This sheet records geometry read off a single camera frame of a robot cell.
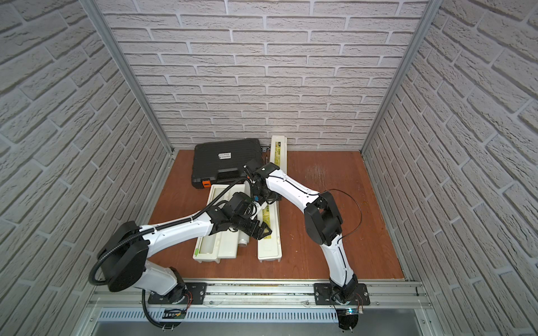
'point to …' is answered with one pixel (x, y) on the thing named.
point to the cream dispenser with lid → (222, 245)
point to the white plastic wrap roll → (243, 239)
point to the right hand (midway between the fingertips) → (267, 197)
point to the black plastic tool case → (223, 161)
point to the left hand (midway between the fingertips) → (267, 227)
